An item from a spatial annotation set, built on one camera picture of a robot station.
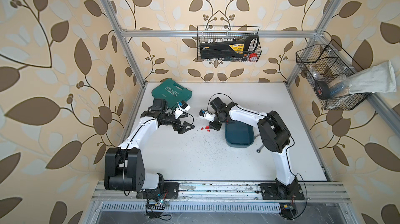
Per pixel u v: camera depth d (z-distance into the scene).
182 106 0.72
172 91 1.08
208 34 0.91
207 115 0.87
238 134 0.90
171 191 0.74
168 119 0.71
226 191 0.75
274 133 0.54
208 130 0.96
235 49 0.83
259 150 0.87
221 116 0.74
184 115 0.81
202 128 0.96
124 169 0.41
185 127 0.74
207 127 0.94
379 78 0.57
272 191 0.72
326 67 0.81
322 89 0.67
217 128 0.86
